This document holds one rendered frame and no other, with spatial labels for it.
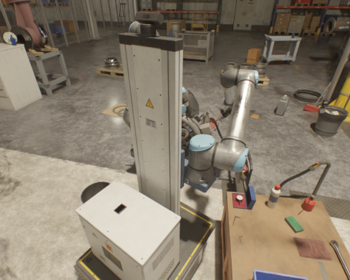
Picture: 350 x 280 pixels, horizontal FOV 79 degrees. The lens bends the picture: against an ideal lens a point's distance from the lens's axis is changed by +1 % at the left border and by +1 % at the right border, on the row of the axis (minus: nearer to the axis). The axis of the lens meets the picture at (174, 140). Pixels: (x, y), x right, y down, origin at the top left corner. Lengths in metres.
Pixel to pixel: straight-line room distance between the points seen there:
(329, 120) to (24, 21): 6.21
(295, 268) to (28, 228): 2.37
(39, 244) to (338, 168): 3.65
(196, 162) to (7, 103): 4.76
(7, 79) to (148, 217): 4.52
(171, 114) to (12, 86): 4.63
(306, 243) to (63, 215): 2.24
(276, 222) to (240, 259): 0.45
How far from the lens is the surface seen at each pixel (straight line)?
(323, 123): 4.26
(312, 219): 2.10
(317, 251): 1.91
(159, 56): 1.03
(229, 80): 1.60
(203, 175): 1.35
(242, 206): 1.95
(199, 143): 1.24
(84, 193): 2.33
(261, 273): 1.57
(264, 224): 1.90
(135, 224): 1.34
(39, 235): 2.64
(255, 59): 8.40
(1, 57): 5.35
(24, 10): 6.10
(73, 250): 2.39
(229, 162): 1.24
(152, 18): 1.05
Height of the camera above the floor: 1.92
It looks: 33 degrees down
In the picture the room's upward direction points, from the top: straight up
